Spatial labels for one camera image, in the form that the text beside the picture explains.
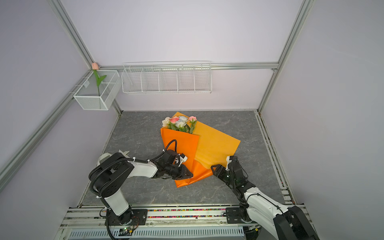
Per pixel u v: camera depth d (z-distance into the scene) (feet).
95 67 2.92
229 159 2.69
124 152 3.22
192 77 3.46
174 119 3.55
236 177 2.15
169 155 2.44
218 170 2.54
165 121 3.56
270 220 1.70
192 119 3.66
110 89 3.44
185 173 2.65
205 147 3.25
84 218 2.47
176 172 2.63
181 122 3.47
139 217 2.42
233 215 2.41
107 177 1.56
